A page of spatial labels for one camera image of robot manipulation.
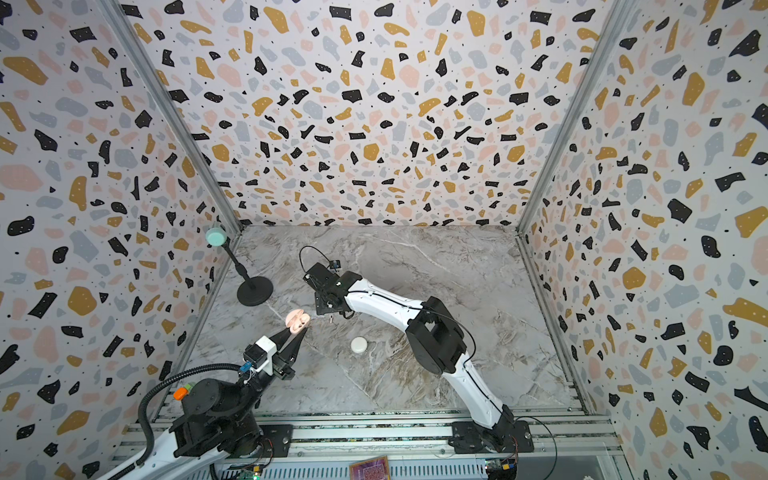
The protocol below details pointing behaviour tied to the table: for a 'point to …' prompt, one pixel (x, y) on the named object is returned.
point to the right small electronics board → (501, 468)
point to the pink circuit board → (374, 469)
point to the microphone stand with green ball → (256, 290)
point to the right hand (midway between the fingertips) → (332, 297)
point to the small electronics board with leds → (253, 473)
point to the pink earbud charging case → (297, 320)
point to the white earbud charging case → (358, 344)
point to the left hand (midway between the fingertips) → (302, 323)
